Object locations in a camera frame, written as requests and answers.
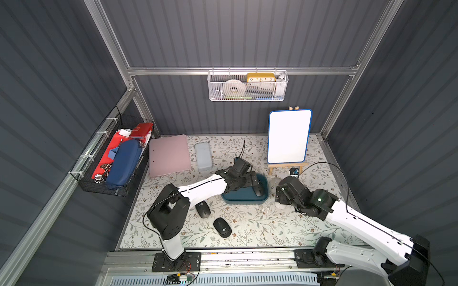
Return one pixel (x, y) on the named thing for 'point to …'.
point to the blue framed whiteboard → (288, 132)
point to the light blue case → (204, 156)
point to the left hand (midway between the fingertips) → (253, 181)
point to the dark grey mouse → (259, 189)
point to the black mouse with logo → (222, 227)
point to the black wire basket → (83, 170)
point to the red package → (139, 131)
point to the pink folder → (169, 154)
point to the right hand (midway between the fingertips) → (286, 190)
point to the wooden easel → (299, 164)
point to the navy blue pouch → (127, 156)
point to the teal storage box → (245, 195)
